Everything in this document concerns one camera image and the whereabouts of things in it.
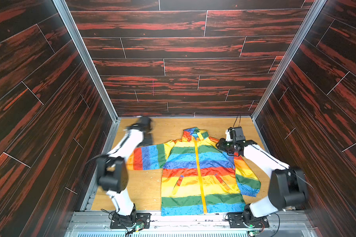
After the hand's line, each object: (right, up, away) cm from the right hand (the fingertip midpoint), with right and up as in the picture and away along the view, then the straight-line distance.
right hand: (221, 144), depth 93 cm
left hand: (-46, +1, 0) cm, 46 cm away
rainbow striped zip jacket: (-15, -20, -4) cm, 25 cm away
